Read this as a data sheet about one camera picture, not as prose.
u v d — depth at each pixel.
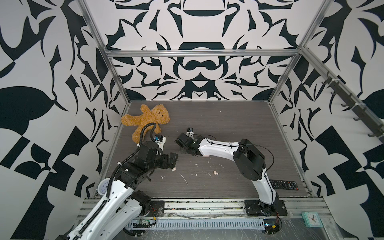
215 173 0.85
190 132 0.83
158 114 0.99
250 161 0.52
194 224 0.71
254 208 0.75
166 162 0.64
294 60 0.95
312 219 0.70
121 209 0.58
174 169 0.86
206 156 0.90
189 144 0.70
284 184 0.81
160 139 0.66
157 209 0.74
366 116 0.55
